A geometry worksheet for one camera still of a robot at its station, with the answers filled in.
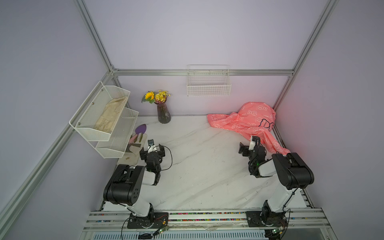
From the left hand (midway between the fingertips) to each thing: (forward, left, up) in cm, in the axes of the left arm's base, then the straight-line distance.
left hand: (151, 147), depth 93 cm
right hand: (+5, -64, -4) cm, 64 cm away
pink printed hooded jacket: (+26, -71, -1) cm, 76 cm away
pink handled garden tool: (+10, +17, -5) cm, 20 cm away
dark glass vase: (+29, -4, 0) cm, 29 cm away
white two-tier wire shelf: (-1, +22, +5) cm, 23 cm away
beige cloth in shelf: (+8, +19, +22) cm, 30 cm away
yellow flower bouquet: (+29, -4, +17) cm, 34 cm away
